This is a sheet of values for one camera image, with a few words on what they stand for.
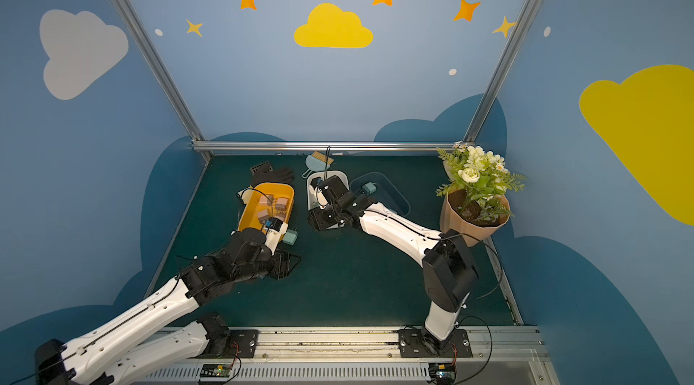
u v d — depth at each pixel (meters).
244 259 0.57
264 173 1.13
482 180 0.75
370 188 1.08
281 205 1.03
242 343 0.75
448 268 0.46
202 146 1.18
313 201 1.02
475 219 0.88
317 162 1.20
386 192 1.08
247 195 1.09
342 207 0.65
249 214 0.99
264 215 1.00
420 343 0.67
